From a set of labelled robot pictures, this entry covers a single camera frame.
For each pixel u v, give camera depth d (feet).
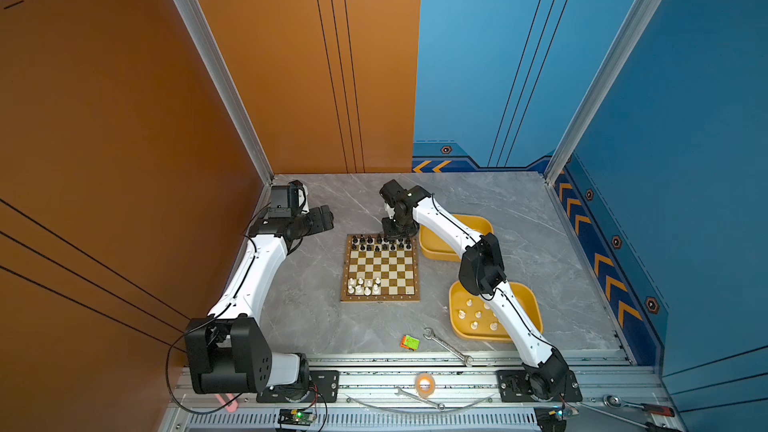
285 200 2.08
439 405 2.33
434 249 2.98
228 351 1.34
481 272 2.11
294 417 2.33
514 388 2.38
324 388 2.38
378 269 3.02
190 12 2.51
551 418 2.29
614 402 2.28
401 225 2.80
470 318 2.78
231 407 2.31
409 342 2.56
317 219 2.44
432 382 2.43
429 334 2.66
